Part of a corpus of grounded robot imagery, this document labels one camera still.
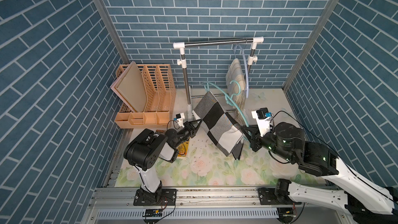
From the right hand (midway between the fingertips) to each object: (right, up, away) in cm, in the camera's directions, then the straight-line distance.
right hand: (244, 128), depth 60 cm
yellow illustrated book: (-28, -17, +27) cm, 43 cm away
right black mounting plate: (+15, -35, +14) cm, 41 cm away
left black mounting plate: (-34, -35, +13) cm, 50 cm away
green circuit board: (-40, -42, +12) cm, 59 cm away
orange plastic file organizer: (-50, +16, +56) cm, 76 cm away
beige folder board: (-62, +20, +34) cm, 73 cm away
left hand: (-15, -1, +22) cm, 27 cm away
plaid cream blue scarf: (+1, +21, +25) cm, 33 cm away
